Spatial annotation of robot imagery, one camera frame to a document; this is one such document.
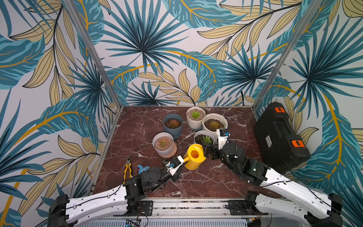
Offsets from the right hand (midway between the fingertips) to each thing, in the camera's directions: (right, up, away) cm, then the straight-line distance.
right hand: (209, 141), depth 71 cm
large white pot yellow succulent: (+7, +10, +25) cm, 28 cm away
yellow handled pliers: (-46, -17, +15) cm, 52 cm away
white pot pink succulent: (-25, -4, +14) cm, 29 cm away
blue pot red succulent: (-20, +8, +24) cm, 32 cm away
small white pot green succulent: (0, 0, +17) cm, 17 cm away
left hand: (-13, -9, -3) cm, 16 cm away
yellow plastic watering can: (-8, -6, -6) cm, 12 cm away
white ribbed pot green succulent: (-5, +14, +27) cm, 31 cm away
